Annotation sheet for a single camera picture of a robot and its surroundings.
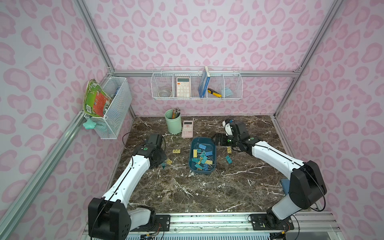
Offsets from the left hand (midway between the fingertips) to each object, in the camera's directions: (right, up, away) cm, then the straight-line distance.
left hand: (160, 155), depth 83 cm
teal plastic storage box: (+24, -2, +12) cm, 27 cm away
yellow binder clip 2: (+7, 0, +14) cm, 16 cm away
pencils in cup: (+6, +25, +17) cm, 31 cm away
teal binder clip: (+4, -3, -8) cm, 9 cm away
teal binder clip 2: (+41, -5, +11) cm, 42 cm away
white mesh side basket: (-23, +16, -10) cm, 30 cm away
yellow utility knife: (+32, +37, +12) cm, 51 cm away
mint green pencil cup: (+5, +17, +20) cm, 27 cm away
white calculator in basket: (+12, +40, +10) cm, 42 cm away
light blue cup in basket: (+41, +40, +17) cm, 60 cm away
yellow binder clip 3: (+42, +1, +17) cm, 45 cm away
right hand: (+32, +10, +3) cm, 33 cm away
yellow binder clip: (+3, -6, +9) cm, 11 cm away
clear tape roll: (0, +37, +12) cm, 39 cm away
